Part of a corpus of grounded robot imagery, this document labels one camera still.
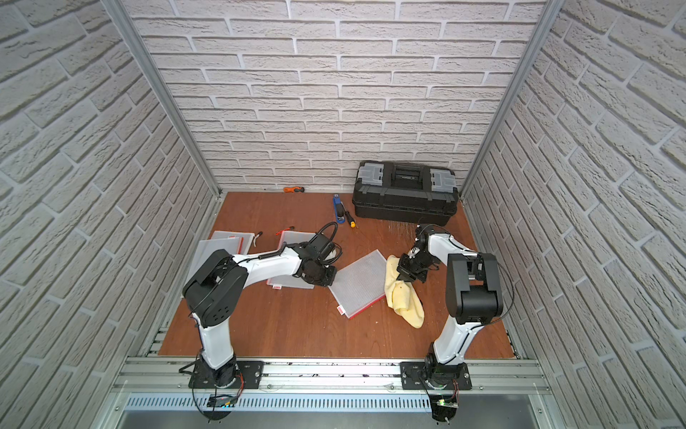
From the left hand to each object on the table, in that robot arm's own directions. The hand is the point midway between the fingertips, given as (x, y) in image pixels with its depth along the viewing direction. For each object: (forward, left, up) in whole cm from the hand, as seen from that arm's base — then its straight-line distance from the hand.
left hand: (336, 279), depth 92 cm
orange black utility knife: (+46, +21, -1) cm, 50 cm away
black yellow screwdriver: (+27, -5, 0) cm, 27 cm away
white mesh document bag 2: (+18, +37, -1) cm, 41 cm away
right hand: (0, -23, +1) cm, 23 cm away
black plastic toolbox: (+27, -25, +17) cm, 41 cm away
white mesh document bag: (-1, +17, 0) cm, 17 cm away
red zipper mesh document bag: (+14, +50, -1) cm, 51 cm away
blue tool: (+32, 0, +1) cm, 32 cm away
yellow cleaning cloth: (-9, -22, +5) cm, 24 cm away
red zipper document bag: (-2, -9, -1) cm, 9 cm away
